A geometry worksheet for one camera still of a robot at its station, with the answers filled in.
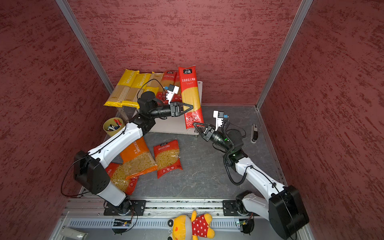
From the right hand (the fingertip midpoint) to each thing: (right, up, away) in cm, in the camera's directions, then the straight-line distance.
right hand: (191, 127), depth 67 cm
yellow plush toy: (-3, -44, -4) cm, 44 cm away
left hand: (0, +8, 0) cm, 8 cm away
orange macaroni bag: (-33, -21, +20) cm, 44 cm away
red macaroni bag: (-15, -20, +20) cm, 32 cm away
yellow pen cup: (-52, 0, +28) cm, 59 cm away
